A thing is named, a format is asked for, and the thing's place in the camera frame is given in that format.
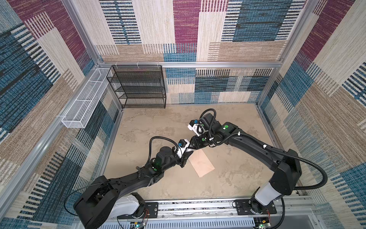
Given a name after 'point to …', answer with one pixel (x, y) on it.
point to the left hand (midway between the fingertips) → (191, 147)
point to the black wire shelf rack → (139, 85)
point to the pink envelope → (201, 162)
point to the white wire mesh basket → (79, 113)
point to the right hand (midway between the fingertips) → (191, 149)
